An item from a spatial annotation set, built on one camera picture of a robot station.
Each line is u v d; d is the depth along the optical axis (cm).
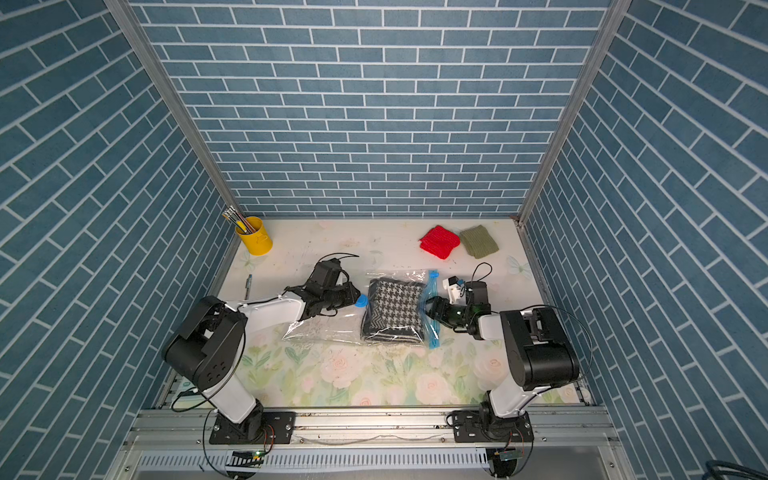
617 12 71
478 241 112
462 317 81
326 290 74
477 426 74
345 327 92
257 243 105
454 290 89
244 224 102
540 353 47
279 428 74
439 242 109
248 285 102
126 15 70
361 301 93
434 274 99
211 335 47
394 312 91
